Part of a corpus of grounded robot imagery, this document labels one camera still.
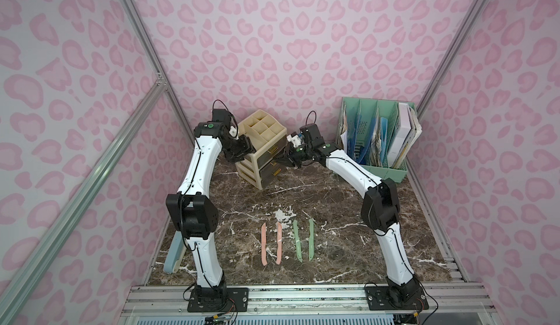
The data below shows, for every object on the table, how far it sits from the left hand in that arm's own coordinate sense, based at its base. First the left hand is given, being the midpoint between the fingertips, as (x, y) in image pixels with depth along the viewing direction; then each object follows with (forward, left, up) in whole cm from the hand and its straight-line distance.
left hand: (250, 149), depth 86 cm
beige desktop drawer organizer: (+8, -6, +1) cm, 10 cm away
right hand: (-2, -8, -3) cm, 9 cm away
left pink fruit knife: (-29, -5, -24) cm, 38 cm away
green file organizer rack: (+28, -56, -17) cm, 64 cm away
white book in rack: (+9, -65, -3) cm, 66 cm away
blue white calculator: (-34, +26, -18) cm, 46 cm away
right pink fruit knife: (-29, -11, -23) cm, 38 cm away
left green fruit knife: (-28, -18, -23) cm, 41 cm away
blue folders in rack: (+16, -44, -2) cm, 46 cm away
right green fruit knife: (-27, -24, -24) cm, 43 cm away
